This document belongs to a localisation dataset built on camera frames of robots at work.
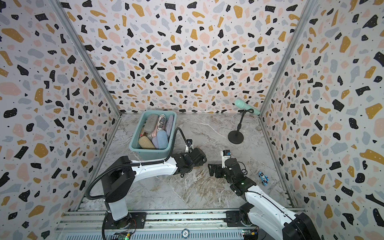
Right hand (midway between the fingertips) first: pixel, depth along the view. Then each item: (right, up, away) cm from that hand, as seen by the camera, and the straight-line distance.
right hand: (218, 164), depth 85 cm
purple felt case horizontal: (-38, +13, +5) cm, 40 cm away
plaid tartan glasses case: (-46, +20, +8) cm, 51 cm away
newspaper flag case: (-34, +23, +8) cm, 42 cm away
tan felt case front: (-43, +12, +4) cm, 45 cm away
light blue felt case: (-33, +14, +3) cm, 36 cm away
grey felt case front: (-41, +24, +9) cm, 49 cm away
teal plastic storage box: (-38, +5, +5) cm, 38 cm away
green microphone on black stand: (+15, +14, +23) cm, 31 cm away
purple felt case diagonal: (-29, +23, +7) cm, 38 cm away
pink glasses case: (-39, +17, +7) cm, 43 cm away
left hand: (-11, +4, +3) cm, 12 cm away
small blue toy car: (+27, -9, +3) cm, 29 cm away
